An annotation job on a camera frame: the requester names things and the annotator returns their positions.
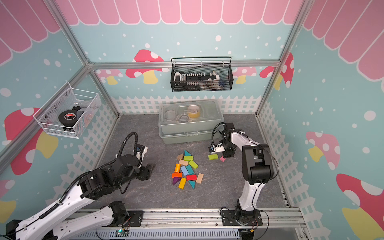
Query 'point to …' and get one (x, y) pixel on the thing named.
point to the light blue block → (184, 170)
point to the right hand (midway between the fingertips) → (226, 148)
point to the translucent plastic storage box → (189, 121)
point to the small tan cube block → (180, 156)
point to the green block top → (188, 158)
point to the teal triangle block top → (186, 154)
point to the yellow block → (182, 182)
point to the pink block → (222, 159)
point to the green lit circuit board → (121, 233)
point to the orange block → (176, 174)
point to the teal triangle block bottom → (192, 184)
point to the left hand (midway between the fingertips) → (147, 166)
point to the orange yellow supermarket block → (177, 167)
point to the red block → (191, 177)
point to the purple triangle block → (175, 180)
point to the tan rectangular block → (183, 162)
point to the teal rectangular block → (189, 169)
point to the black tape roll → (68, 117)
